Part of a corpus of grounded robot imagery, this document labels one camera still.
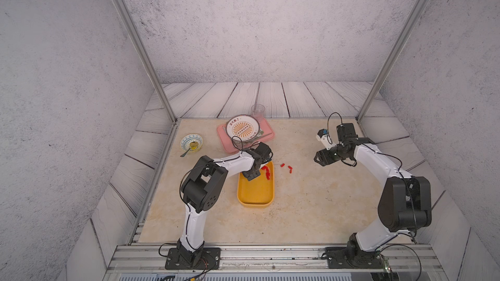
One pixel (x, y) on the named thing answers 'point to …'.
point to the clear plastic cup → (258, 110)
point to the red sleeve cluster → (267, 173)
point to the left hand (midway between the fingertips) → (249, 170)
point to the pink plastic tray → (228, 145)
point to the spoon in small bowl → (185, 153)
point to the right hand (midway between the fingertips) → (323, 155)
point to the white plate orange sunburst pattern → (243, 126)
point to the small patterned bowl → (193, 142)
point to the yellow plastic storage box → (258, 192)
